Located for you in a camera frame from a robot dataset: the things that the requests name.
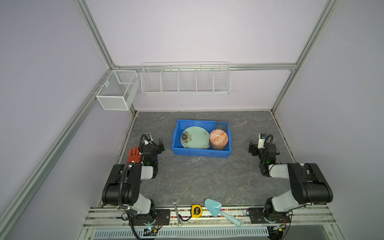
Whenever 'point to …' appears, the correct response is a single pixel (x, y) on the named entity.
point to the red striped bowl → (217, 147)
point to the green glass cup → (221, 124)
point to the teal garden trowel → (214, 208)
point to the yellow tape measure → (196, 211)
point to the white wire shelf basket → (188, 77)
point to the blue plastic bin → (178, 149)
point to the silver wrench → (179, 224)
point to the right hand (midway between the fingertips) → (259, 142)
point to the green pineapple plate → (195, 137)
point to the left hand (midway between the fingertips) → (153, 141)
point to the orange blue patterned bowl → (218, 137)
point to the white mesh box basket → (118, 90)
